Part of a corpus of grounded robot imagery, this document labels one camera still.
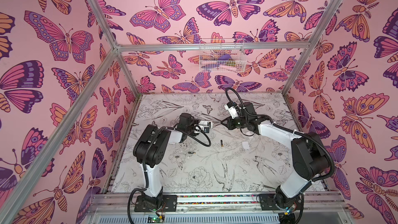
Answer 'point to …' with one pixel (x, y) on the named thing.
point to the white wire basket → (222, 55)
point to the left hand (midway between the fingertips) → (199, 119)
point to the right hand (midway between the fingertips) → (222, 119)
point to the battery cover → (245, 145)
